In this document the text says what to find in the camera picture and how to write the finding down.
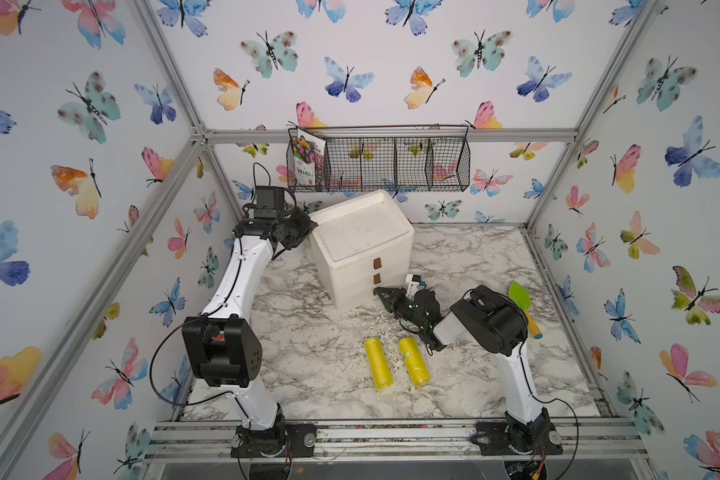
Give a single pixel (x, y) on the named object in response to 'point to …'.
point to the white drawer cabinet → (361, 245)
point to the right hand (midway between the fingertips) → (377, 286)
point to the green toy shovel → (522, 298)
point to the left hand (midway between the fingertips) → (319, 221)
